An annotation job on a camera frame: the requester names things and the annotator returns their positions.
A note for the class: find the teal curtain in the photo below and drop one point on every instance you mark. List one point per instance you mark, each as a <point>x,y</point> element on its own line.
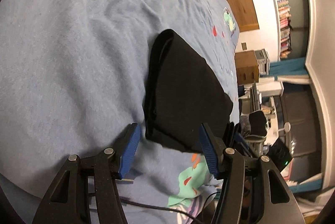
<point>288,67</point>

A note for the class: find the row of books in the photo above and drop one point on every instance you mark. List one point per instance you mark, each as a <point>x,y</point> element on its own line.
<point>282,4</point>

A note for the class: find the wall socket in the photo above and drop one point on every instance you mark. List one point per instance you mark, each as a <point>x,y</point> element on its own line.
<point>244,46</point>

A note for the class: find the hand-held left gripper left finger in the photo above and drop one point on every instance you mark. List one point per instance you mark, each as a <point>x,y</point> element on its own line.
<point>129,153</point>

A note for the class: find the white curtain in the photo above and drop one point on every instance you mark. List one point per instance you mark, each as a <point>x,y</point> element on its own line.
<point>290,79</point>

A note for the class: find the white desk lamp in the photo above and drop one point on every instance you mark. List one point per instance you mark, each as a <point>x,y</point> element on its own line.
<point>286,126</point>

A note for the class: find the white printer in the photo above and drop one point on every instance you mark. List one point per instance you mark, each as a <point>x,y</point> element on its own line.
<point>261,62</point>

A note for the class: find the white study desk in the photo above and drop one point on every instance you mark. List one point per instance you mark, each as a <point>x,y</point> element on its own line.
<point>255,98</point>

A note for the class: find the white side cabinet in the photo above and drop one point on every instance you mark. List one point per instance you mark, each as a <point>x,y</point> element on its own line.
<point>272,88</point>

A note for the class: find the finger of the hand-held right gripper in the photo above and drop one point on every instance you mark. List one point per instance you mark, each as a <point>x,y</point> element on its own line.
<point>230,132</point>
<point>242,143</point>

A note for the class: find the black office chair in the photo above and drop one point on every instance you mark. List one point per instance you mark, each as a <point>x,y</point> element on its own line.
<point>259,120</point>

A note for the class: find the blue printed blanket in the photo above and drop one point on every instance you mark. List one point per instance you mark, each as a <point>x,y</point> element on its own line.
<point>78,56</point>

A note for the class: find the teal and white cloth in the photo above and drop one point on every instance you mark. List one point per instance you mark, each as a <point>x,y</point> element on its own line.
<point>306,183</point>

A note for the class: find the black pants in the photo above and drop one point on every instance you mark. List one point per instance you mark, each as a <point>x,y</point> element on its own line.
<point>183,93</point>

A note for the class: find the wooden drawer cabinet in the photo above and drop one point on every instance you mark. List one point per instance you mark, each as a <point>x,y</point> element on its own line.
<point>246,67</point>

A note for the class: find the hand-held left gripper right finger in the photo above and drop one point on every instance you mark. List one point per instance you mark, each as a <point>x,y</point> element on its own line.
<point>209,153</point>

